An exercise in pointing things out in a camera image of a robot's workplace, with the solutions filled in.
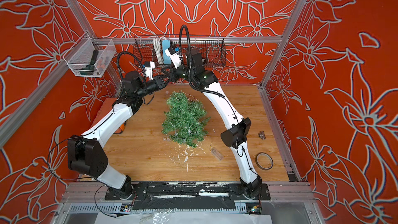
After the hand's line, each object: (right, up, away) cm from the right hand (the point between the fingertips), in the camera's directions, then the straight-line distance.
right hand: (158, 68), depth 69 cm
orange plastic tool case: (-44, -21, +32) cm, 58 cm away
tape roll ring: (+55, -48, +13) cm, 74 cm away
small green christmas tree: (+13, -23, -2) cm, 26 cm away
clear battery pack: (+28, -44, +14) cm, 54 cm away
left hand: (+5, -2, +5) cm, 8 cm away
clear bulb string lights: (+12, -32, +4) cm, 34 cm away
